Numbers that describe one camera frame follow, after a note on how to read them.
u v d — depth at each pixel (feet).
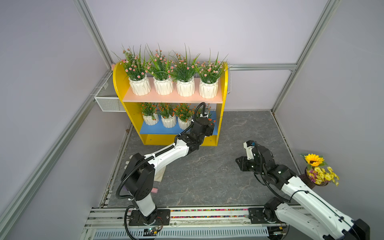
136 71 2.07
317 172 2.10
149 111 2.79
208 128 2.13
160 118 2.93
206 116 2.29
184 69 2.08
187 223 2.41
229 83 2.08
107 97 2.44
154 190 2.64
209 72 2.02
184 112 2.59
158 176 2.85
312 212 1.50
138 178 1.47
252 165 2.15
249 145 2.31
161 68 2.15
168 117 2.92
